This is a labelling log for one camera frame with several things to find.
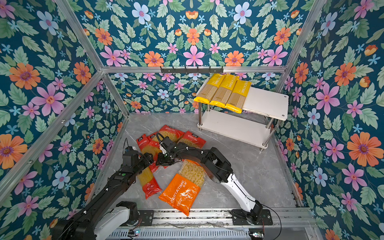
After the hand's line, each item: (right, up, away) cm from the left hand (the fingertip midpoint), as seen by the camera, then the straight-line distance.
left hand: (151, 153), depth 85 cm
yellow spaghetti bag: (+32, +34, -3) cm, 47 cm away
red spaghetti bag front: (-9, +2, +13) cm, 16 cm away
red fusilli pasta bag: (+11, +10, +17) cm, 22 cm away
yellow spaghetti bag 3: (+48, +29, -8) cm, 57 cm away
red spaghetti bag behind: (-2, -16, -1) cm, 16 cm away
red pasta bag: (+23, +7, +14) cm, 27 cm away
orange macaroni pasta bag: (+18, -19, -6) cm, 27 cm away
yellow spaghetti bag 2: (+41, +34, -4) cm, 54 cm away
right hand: (+2, -7, +5) cm, 9 cm away
